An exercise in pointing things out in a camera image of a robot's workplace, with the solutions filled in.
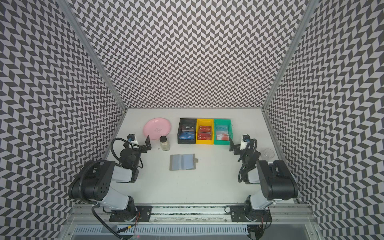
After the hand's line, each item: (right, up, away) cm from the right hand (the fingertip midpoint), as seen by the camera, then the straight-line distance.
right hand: (237, 140), depth 89 cm
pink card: (-7, +1, +8) cm, 11 cm away
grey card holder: (-33, -13, 0) cm, 36 cm away
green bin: (-7, +5, +14) cm, 16 cm away
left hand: (-58, +2, +1) cm, 58 cm away
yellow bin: (-19, +4, +13) cm, 23 cm away
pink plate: (-54, +7, +17) cm, 57 cm away
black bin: (-32, +3, +13) cm, 35 cm away
